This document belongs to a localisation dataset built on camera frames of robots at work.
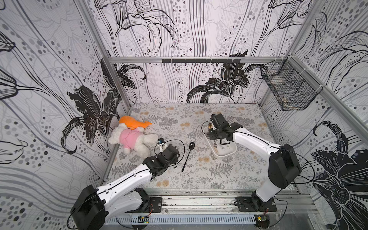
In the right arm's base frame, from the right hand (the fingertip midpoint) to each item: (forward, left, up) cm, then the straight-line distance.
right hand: (213, 132), depth 90 cm
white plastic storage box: (-6, -5, -9) cm, 12 cm away
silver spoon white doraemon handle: (-7, -7, -10) cm, 14 cm away
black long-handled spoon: (-5, +14, -10) cm, 18 cm away
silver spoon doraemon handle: (-10, -1, -1) cm, 10 cm away
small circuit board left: (-45, +39, -12) cm, 61 cm away
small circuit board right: (-45, -22, -12) cm, 51 cm away
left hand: (-16, +24, -3) cm, 29 cm away
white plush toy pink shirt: (-1, +53, 0) cm, 53 cm away
